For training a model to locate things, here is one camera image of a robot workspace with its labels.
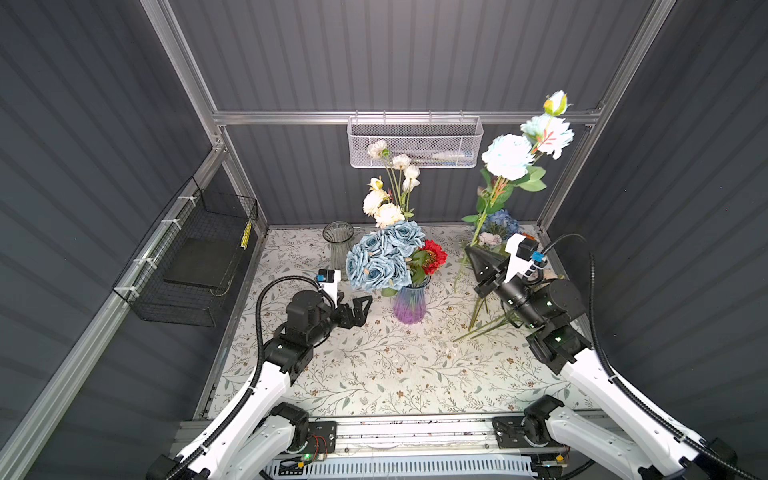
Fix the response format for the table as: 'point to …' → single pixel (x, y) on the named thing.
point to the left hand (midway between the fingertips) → (358, 296)
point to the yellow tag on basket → (246, 235)
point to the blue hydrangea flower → (501, 222)
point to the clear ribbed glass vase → (339, 233)
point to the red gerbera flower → (436, 256)
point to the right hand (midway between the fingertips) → (472, 252)
